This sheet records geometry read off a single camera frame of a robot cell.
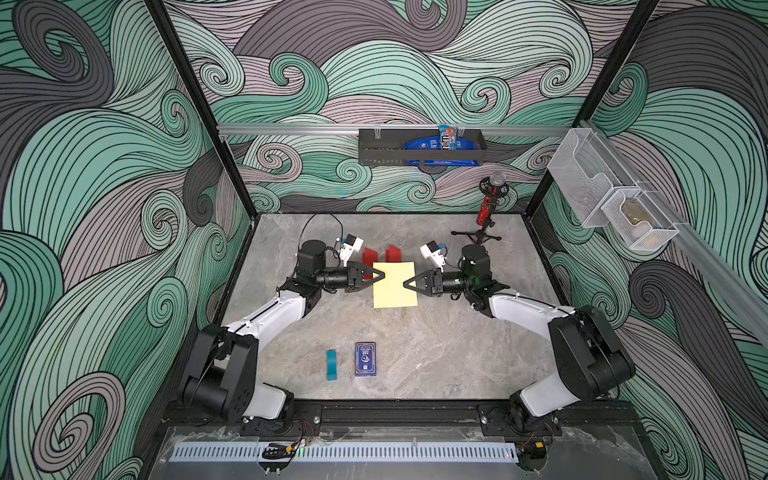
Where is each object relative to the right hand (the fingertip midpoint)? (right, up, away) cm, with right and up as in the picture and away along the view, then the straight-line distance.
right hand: (405, 285), depth 78 cm
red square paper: (-11, +6, +28) cm, 30 cm away
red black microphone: (+30, +30, +19) cm, 46 cm away
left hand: (-6, +3, -3) cm, 8 cm away
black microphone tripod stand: (+30, +13, +28) cm, 43 cm away
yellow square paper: (-4, -1, -3) cm, 5 cm away
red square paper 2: (-2, +7, +26) cm, 27 cm away
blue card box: (-11, -21, +3) cm, 24 cm away
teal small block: (-21, -23, +4) cm, 31 cm away
